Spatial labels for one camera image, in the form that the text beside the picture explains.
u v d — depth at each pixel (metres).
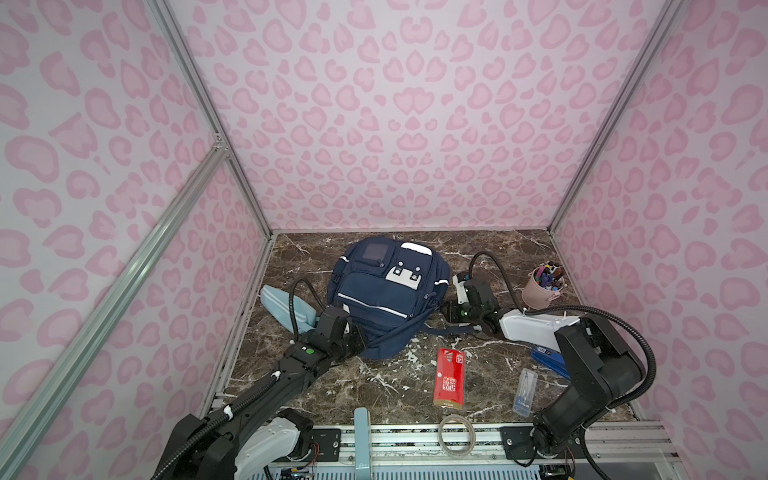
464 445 0.75
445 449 0.72
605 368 0.46
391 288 0.94
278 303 0.95
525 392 0.80
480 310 0.73
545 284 0.90
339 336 0.66
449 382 0.82
